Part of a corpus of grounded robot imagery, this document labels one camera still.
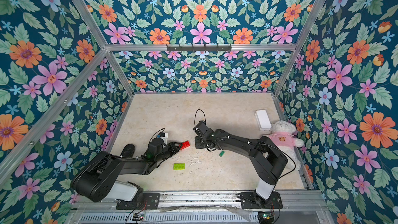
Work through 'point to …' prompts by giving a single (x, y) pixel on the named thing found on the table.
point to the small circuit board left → (137, 218)
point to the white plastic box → (263, 120)
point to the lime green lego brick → (179, 166)
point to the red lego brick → (185, 144)
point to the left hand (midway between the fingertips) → (183, 144)
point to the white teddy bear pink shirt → (282, 132)
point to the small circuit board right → (266, 218)
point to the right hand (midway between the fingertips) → (198, 142)
